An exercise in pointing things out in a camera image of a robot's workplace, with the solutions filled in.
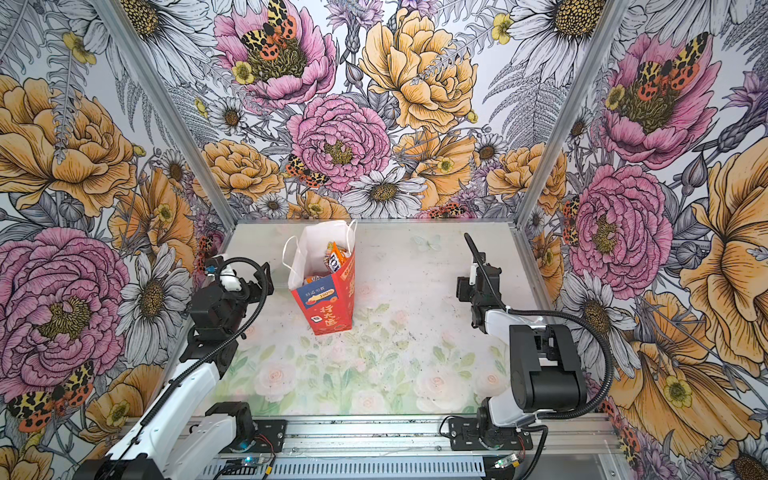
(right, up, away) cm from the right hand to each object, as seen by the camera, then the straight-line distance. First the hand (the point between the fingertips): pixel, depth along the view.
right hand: (470, 285), depth 96 cm
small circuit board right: (+3, -38, -24) cm, 45 cm away
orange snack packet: (-41, +9, -8) cm, 43 cm away
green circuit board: (-58, -38, -24) cm, 74 cm away
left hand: (-61, +5, -15) cm, 63 cm away
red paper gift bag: (-41, -1, -18) cm, 45 cm away
